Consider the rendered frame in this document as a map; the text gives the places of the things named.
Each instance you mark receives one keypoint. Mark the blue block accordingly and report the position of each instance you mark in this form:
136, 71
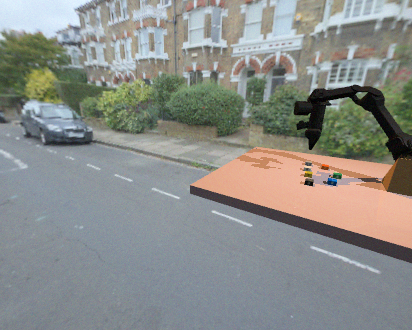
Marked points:
332, 181

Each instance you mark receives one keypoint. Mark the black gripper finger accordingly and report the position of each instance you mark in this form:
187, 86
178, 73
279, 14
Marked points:
312, 141

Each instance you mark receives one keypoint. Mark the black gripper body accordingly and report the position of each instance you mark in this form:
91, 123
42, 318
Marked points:
316, 126

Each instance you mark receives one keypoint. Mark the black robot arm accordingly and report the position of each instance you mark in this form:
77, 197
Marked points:
399, 143

